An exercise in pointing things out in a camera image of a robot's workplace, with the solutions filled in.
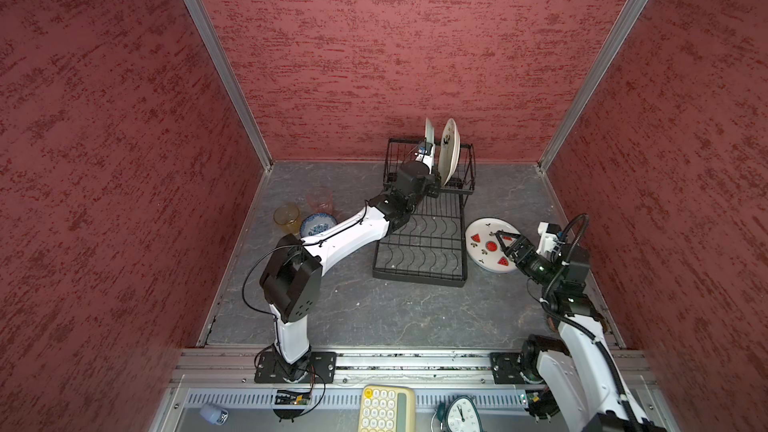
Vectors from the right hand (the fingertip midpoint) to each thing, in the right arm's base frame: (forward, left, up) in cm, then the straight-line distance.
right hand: (497, 244), depth 80 cm
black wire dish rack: (+8, +17, -13) cm, 23 cm away
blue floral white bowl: (+13, +53, -6) cm, 55 cm away
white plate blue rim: (+7, -2, -14) cm, 16 cm away
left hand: (+18, +17, +12) cm, 27 cm away
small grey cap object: (-35, +70, -11) cm, 79 cm away
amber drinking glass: (+20, +65, -13) cm, 70 cm away
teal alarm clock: (-36, +15, -11) cm, 41 cm away
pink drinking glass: (+26, +55, -13) cm, 62 cm away
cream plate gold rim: (+17, +14, +20) cm, 29 cm away
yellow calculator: (-35, +31, -14) cm, 49 cm away
